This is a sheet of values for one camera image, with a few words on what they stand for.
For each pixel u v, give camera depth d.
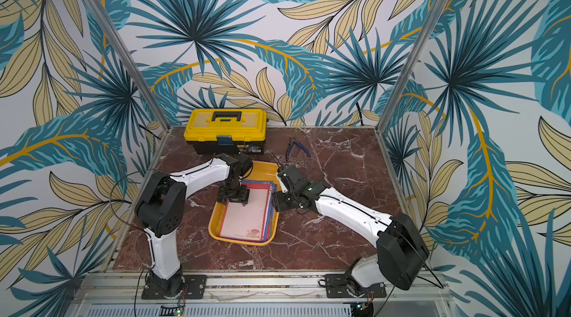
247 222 0.85
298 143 1.13
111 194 0.85
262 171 1.00
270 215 0.88
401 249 0.42
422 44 0.86
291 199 0.61
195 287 0.74
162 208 0.50
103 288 0.75
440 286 0.39
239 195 0.82
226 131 0.96
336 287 0.73
